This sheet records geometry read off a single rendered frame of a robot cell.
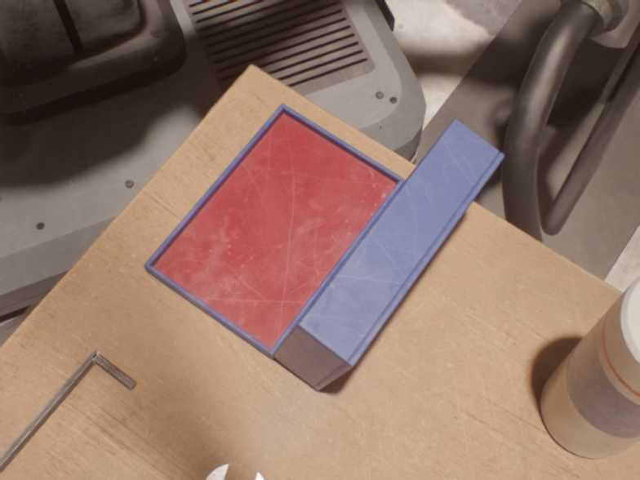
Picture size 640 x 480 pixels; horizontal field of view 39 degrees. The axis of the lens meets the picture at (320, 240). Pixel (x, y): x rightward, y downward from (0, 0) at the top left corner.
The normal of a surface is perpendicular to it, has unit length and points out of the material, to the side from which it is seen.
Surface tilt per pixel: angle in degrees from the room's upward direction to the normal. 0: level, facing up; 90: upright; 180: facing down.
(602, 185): 0
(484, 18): 0
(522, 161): 49
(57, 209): 0
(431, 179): 12
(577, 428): 90
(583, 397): 90
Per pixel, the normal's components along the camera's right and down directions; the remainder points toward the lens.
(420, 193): 0.18, -0.28
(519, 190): -0.08, 0.51
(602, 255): 0.00, -0.40
